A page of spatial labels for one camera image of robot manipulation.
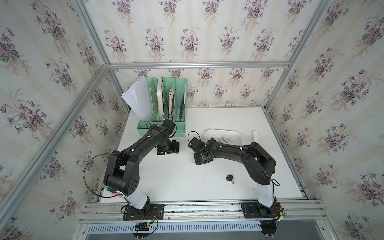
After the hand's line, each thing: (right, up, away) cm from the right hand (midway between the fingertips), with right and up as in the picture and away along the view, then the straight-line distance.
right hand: (200, 161), depth 92 cm
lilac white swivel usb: (+20, +13, +9) cm, 25 cm away
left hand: (-16, +7, -5) cm, 18 cm away
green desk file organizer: (-21, +39, +9) cm, 45 cm away
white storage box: (+19, +15, +9) cm, 26 cm away
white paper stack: (-40, +41, +4) cm, 57 cm away
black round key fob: (+16, -7, -10) cm, 20 cm away
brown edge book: (-19, +41, +7) cm, 46 cm away
